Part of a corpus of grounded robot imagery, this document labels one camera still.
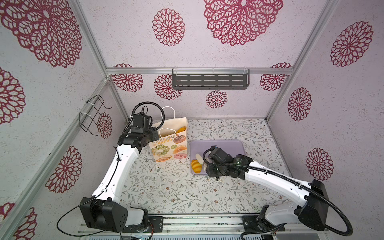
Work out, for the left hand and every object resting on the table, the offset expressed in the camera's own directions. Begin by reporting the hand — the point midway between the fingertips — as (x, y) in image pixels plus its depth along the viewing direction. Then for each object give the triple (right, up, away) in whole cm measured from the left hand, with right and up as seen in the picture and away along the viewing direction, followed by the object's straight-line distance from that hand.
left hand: (153, 136), depth 79 cm
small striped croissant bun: (+24, -19, +10) cm, 32 cm away
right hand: (+29, -17, -2) cm, 33 cm away
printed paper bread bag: (+10, +2, -2) cm, 11 cm away
